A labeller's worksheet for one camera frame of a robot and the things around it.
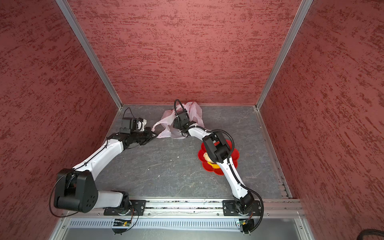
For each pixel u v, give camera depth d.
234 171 0.64
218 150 0.63
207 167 0.86
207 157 0.87
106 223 0.71
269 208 0.76
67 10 0.71
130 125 0.68
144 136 0.75
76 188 0.41
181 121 0.85
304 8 0.71
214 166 0.86
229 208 0.74
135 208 0.74
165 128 0.85
